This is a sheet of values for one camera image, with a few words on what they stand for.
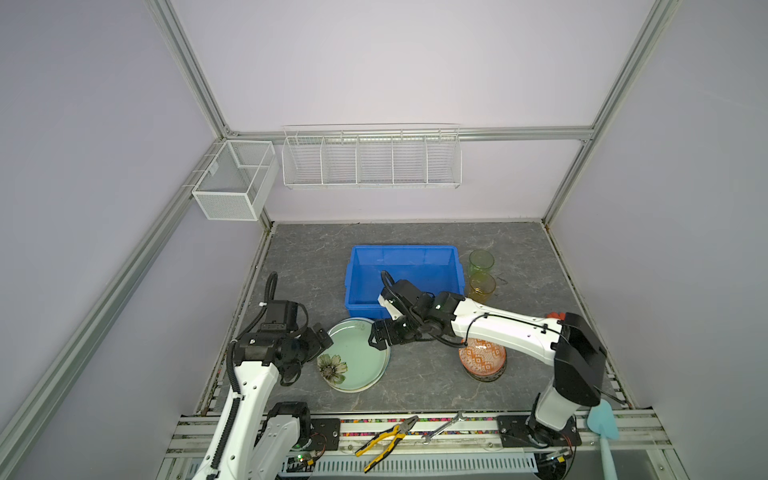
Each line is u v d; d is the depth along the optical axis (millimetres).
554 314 938
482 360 789
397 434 736
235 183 993
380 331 694
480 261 1002
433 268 1115
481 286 974
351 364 826
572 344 501
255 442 556
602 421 760
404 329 667
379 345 695
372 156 976
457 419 761
